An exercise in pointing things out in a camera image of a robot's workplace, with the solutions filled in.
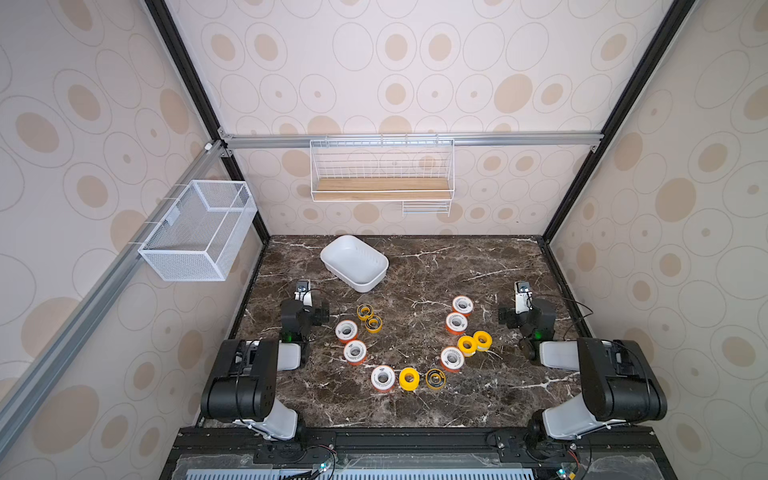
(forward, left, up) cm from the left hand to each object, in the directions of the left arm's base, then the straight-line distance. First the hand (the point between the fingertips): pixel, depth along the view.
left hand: (314, 292), depth 93 cm
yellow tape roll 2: (-14, -47, -7) cm, 49 cm away
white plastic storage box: (+18, -10, -7) cm, 22 cm away
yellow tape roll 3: (-12, -52, -7) cm, 54 cm away
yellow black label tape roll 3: (-23, -37, -8) cm, 44 cm away
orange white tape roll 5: (-18, -42, -8) cm, 47 cm away
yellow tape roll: (-25, -29, -8) cm, 39 cm away
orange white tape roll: (+1, -48, -7) cm, 49 cm away
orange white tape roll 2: (-6, -45, -7) cm, 46 cm away
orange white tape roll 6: (-23, -22, -8) cm, 33 cm away
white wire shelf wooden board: (+34, -33, +21) cm, 52 cm away
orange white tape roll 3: (-16, -14, -8) cm, 22 cm away
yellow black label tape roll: (-3, -16, -7) cm, 18 cm away
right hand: (-1, -64, -2) cm, 64 cm away
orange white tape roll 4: (-9, -10, -7) cm, 16 cm away
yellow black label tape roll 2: (-7, -19, -8) cm, 21 cm away
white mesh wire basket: (+23, +45, +1) cm, 51 cm away
